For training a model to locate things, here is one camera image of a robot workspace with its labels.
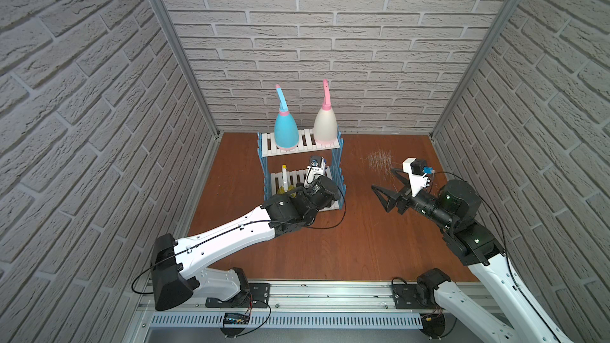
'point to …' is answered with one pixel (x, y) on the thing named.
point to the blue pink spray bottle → (286, 133)
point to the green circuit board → (235, 318)
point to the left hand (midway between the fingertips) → (322, 175)
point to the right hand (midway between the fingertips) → (379, 180)
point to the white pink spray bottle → (325, 126)
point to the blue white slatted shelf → (309, 153)
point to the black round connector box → (433, 324)
